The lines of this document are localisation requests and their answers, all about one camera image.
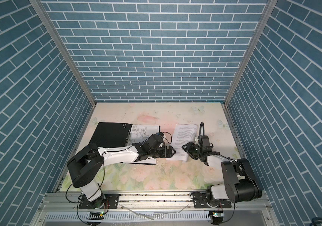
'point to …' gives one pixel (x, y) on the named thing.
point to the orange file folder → (112, 135)
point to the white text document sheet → (183, 133)
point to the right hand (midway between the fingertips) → (183, 147)
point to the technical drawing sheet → (140, 133)
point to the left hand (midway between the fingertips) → (171, 153)
